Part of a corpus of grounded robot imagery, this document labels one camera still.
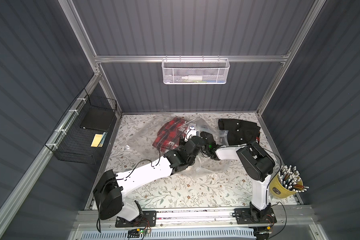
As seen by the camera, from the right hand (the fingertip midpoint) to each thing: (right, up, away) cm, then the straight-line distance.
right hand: (187, 140), depth 95 cm
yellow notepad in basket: (-46, +2, -22) cm, 51 cm away
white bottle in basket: (+3, +39, -4) cm, 40 cm away
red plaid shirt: (-11, +3, -4) cm, 12 cm away
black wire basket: (-55, +2, -27) cm, 61 cm away
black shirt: (+36, +5, +6) cm, 37 cm away
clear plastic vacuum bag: (+10, -16, -4) cm, 19 cm away
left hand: (+3, +5, -21) cm, 22 cm away
